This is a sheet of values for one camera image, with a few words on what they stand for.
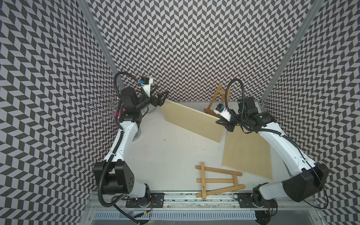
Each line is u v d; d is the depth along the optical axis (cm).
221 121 71
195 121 75
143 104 63
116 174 41
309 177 39
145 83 61
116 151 44
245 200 73
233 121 65
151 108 113
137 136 96
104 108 89
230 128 66
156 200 73
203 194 72
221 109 63
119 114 59
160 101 67
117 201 44
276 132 48
